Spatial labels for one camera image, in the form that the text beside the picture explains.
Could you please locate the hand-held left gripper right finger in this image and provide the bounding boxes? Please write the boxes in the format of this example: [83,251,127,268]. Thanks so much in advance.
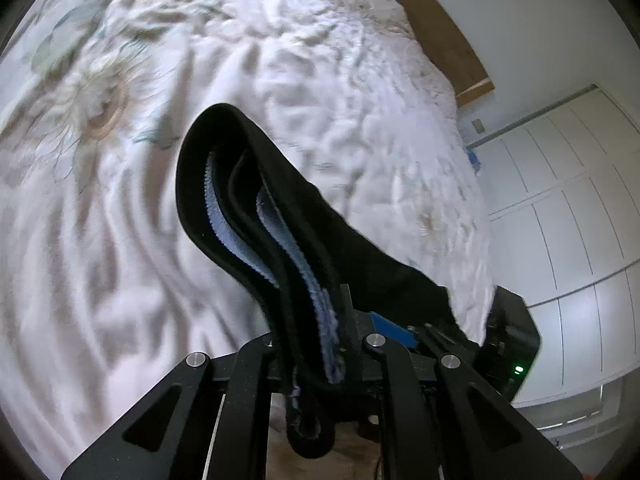
[342,285,583,480]

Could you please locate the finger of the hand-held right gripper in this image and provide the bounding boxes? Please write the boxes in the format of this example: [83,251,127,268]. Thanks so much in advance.
[369,311,481,361]

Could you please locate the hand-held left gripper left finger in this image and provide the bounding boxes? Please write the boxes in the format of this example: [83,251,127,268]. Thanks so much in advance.
[60,337,288,480]

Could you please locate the black pants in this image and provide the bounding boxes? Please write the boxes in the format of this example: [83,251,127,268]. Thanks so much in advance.
[176,103,481,459]

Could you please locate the white closet doors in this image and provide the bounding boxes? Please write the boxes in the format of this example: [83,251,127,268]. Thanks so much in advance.
[465,85,640,431]

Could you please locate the floral white duvet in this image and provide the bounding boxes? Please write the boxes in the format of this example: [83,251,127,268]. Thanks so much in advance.
[0,0,496,480]

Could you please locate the wooden headboard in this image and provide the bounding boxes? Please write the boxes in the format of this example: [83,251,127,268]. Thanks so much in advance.
[345,0,496,107]

